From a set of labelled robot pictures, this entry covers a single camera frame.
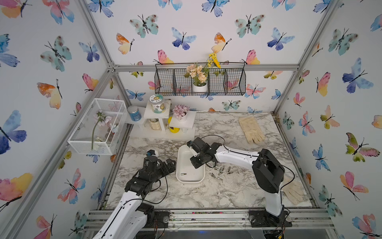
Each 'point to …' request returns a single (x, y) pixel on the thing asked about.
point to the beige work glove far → (252, 132)
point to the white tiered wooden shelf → (163, 125)
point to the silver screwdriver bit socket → (183, 174)
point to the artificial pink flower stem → (100, 119)
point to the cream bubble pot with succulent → (154, 124)
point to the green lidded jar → (157, 104)
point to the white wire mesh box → (101, 129)
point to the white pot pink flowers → (180, 111)
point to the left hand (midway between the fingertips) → (171, 163)
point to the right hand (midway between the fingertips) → (193, 161)
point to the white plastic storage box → (185, 172)
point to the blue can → (135, 113)
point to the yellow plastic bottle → (172, 129)
